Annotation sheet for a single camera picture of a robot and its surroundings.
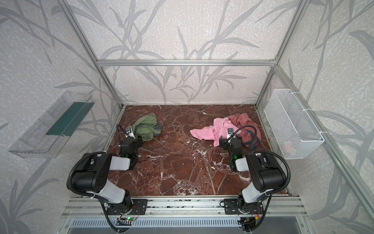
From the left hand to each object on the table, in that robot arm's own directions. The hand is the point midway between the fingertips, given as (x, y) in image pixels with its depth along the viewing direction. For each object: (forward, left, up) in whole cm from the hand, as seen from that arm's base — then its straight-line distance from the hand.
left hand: (135, 130), depth 93 cm
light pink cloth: (+4, -57, 0) cm, 57 cm away
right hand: (+1, -62, -1) cm, 62 cm away
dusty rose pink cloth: (+1, -75, -5) cm, 76 cm away
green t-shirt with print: (+5, -5, -3) cm, 8 cm away
